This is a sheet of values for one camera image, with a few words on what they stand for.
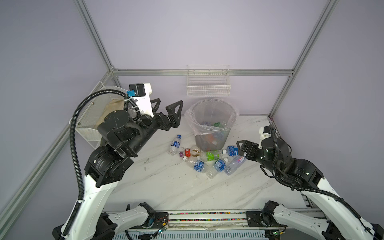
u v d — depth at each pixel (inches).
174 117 15.8
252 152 21.6
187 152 37.4
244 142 21.9
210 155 36.4
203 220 29.4
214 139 34.8
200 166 34.1
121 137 12.9
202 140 35.9
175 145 38.2
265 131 20.1
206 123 40.2
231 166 35.8
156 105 19.6
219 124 38.6
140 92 14.7
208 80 37.8
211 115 39.8
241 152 22.5
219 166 34.0
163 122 15.9
